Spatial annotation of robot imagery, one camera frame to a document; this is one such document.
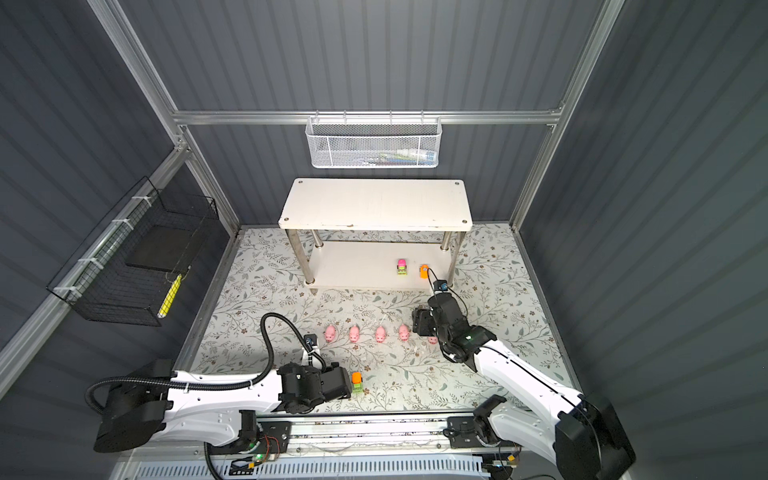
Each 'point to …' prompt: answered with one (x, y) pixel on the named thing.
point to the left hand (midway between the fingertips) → (328, 373)
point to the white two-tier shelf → (317, 205)
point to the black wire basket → (123, 270)
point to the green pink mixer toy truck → (402, 267)
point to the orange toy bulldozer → (423, 271)
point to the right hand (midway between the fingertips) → (425, 315)
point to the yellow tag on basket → (170, 297)
